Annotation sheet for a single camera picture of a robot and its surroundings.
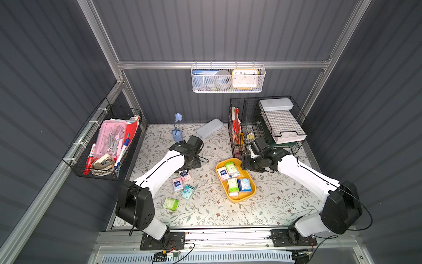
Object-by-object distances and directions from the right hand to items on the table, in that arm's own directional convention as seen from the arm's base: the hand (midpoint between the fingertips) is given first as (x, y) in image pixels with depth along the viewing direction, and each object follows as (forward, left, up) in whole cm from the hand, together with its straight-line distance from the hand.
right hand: (248, 164), depth 84 cm
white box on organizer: (+37, -22, +10) cm, 44 cm away
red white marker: (-10, +67, +18) cm, 71 cm away
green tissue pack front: (-17, +40, -11) cm, 44 cm away
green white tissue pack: (+1, +8, -8) cm, 11 cm away
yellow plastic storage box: (-8, +1, -8) cm, 11 cm away
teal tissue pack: (-10, +32, -11) cm, 35 cm away
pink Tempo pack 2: (-3, +34, -11) cm, 35 cm away
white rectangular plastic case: (+35, +24, -12) cm, 44 cm away
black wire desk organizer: (+42, -5, -11) cm, 44 cm away
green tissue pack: (-7, +8, -9) cm, 14 cm away
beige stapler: (-11, +61, +18) cm, 64 cm away
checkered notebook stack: (+21, -22, +7) cm, 31 cm away
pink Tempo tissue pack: (-6, +38, -11) cm, 40 cm away
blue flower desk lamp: (+25, +42, -5) cm, 49 cm away
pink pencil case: (+2, +64, +18) cm, 67 cm away
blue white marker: (-9, +56, +18) cm, 60 cm away
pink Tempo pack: (-12, +8, -10) cm, 17 cm away
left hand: (0, +31, 0) cm, 31 cm away
